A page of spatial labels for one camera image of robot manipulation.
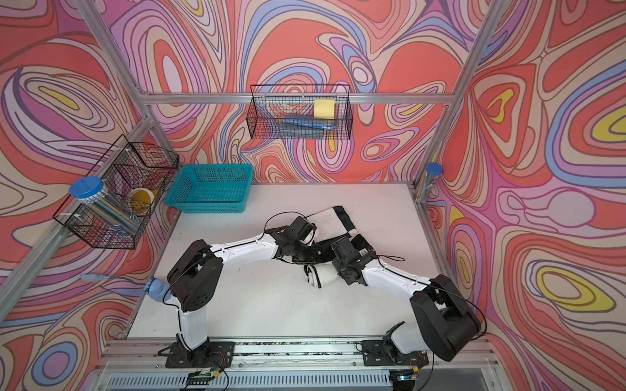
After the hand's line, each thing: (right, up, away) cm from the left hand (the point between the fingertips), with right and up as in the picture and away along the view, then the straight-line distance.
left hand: (324, 261), depth 87 cm
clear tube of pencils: (+46, +35, +15) cm, 60 cm away
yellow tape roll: (-61, +22, -9) cm, 65 cm away
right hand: (+5, -4, +2) cm, 7 cm away
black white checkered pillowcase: (+4, +12, +15) cm, 20 cm away
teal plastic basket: (-59, +28, +32) cm, 72 cm away
